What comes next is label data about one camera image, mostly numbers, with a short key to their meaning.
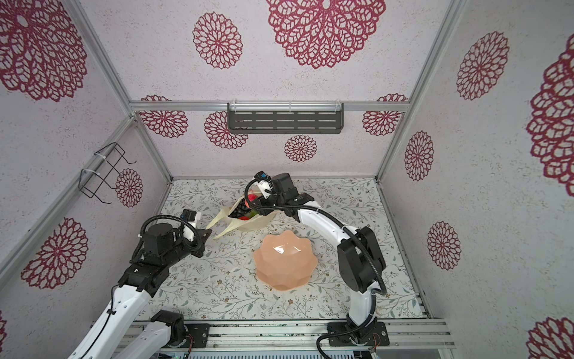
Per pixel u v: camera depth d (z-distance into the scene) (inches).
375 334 28.5
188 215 24.5
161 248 21.7
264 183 29.8
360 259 19.0
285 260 35.3
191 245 25.3
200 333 28.9
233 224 31.0
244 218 32.2
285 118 37.5
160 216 21.2
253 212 40.6
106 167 31.2
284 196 26.5
